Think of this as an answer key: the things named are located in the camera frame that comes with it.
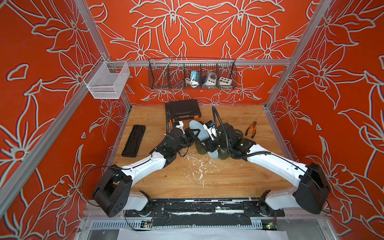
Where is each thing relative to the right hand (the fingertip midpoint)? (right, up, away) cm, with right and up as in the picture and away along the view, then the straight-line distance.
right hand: (200, 140), depth 78 cm
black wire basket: (-16, +43, +23) cm, 51 cm away
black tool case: (-12, +18, +33) cm, 39 cm away
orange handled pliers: (+37, +5, +26) cm, 46 cm away
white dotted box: (+17, +35, +16) cm, 42 cm away
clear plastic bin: (-59, +37, +15) cm, 71 cm away
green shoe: (0, -4, -2) cm, 4 cm away
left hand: (+1, +6, 0) cm, 6 cm away
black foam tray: (-44, -5, +19) cm, 48 cm away
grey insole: (+2, +3, -2) cm, 4 cm away
